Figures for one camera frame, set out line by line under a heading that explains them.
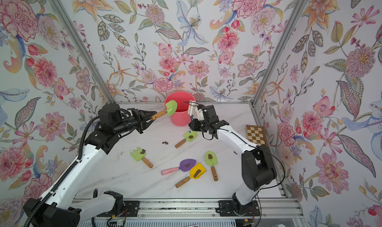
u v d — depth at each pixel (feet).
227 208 2.41
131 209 2.40
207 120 2.26
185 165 2.90
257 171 1.49
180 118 3.47
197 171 2.82
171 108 2.46
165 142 3.22
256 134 3.27
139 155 3.05
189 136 3.31
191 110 2.81
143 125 2.04
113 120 1.72
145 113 2.08
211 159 2.98
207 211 2.42
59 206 1.25
